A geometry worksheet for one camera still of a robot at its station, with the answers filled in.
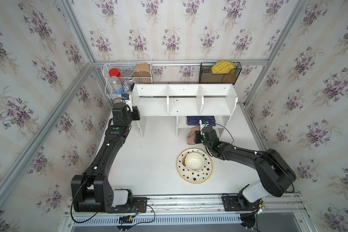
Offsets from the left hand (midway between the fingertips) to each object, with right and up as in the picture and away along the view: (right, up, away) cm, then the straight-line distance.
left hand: (138, 107), depth 81 cm
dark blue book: (+32, -8, +4) cm, 34 cm away
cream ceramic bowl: (+33, -33, +5) cm, 47 cm away
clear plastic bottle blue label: (-16, +14, +10) cm, 24 cm away
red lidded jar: (-18, +23, +11) cm, 32 cm away
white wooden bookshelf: (+35, +1, -6) cm, 36 cm away
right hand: (+35, -15, +10) cm, 39 cm away
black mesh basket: (+42, +22, +16) cm, 50 cm away
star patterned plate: (+32, -41, +1) cm, 52 cm away
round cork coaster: (+58, +21, +15) cm, 64 cm away
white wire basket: (-15, +19, +12) cm, 27 cm away
